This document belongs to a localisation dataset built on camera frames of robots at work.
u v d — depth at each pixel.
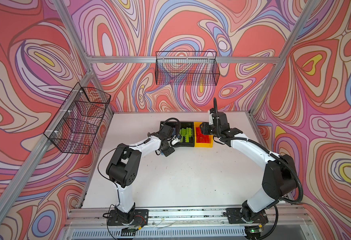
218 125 0.66
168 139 0.84
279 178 0.44
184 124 1.10
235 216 0.73
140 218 0.72
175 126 1.02
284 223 0.72
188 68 0.96
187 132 1.04
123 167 0.49
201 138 1.02
